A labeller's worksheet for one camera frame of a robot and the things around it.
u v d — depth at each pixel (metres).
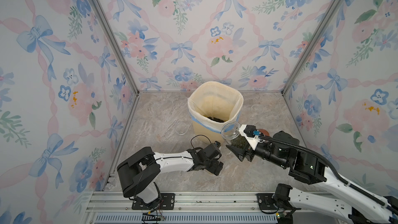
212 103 0.95
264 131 0.99
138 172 0.44
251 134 0.48
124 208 0.72
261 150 0.51
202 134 0.75
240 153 0.52
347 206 0.50
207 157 0.67
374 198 0.41
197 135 0.74
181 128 1.01
